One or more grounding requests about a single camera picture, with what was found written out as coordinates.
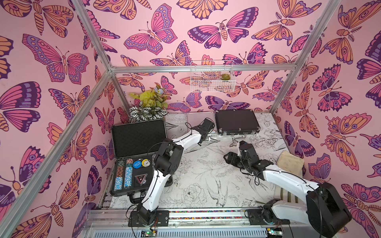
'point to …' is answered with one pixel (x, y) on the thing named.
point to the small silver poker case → (194, 119)
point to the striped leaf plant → (142, 113)
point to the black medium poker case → (236, 121)
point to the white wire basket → (213, 76)
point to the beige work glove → (287, 162)
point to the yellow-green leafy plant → (153, 97)
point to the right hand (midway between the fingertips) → (228, 156)
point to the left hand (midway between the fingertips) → (197, 131)
